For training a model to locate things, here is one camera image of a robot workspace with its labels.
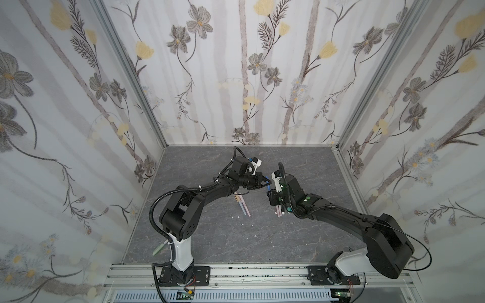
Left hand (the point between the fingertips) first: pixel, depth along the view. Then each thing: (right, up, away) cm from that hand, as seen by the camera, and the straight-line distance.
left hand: (268, 178), depth 86 cm
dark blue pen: (0, -4, 0) cm, 4 cm away
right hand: (-2, -4, -1) cm, 5 cm away
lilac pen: (-13, -12, +10) cm, 20 cm away
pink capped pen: (+5, -17, +7) cm, 19 cm away
